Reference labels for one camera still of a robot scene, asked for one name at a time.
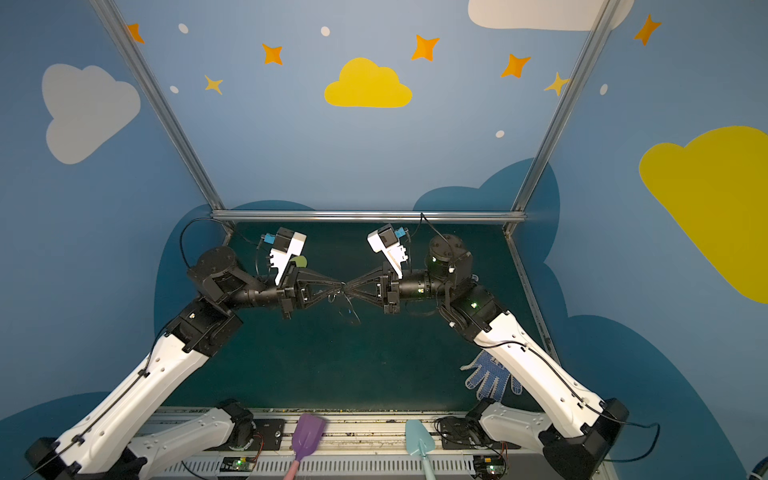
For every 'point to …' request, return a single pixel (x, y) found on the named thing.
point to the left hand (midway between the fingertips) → (338, 289)
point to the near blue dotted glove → (491, 369)
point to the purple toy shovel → (307, 435)
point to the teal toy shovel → (419, 441)
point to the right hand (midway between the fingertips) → (350, 289)
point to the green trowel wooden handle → (300, 260)
